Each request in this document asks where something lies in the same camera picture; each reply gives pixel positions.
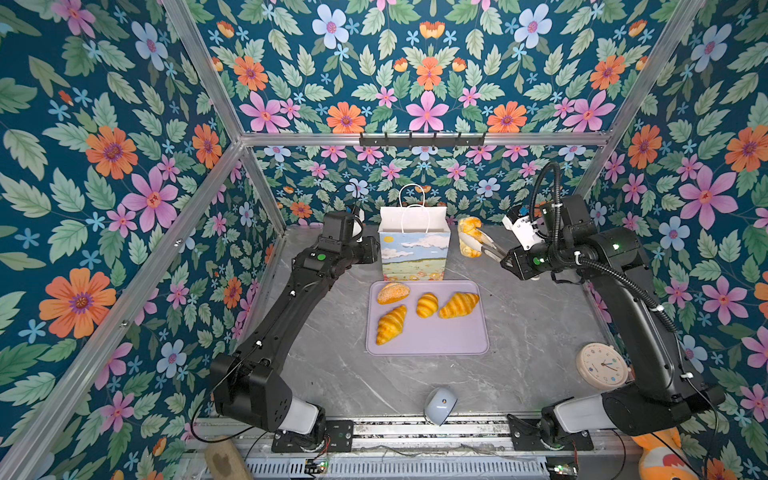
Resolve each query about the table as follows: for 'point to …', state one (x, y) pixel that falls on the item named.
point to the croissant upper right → (458, 305)
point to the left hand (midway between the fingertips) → (378, 236)
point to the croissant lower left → (390, 325)
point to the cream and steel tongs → (484, 243)
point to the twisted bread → (469, 225)
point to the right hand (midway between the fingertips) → (509, 257)
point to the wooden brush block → (225, 461)
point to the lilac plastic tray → (464, 335)
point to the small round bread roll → (427, 304)
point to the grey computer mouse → (438, 404)
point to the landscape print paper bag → (413, 237)
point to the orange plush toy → (662, 456)
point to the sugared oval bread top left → (392, 292)
